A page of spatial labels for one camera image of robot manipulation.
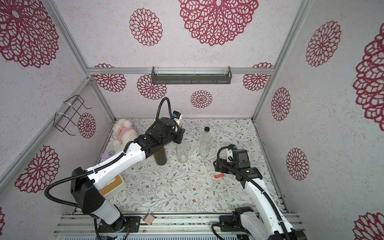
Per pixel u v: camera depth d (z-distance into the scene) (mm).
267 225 425
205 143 1086
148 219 736
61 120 729
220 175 900
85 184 415
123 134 1001
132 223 734
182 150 999
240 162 604
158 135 571
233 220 677
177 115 660
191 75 955
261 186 503
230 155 732
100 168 448
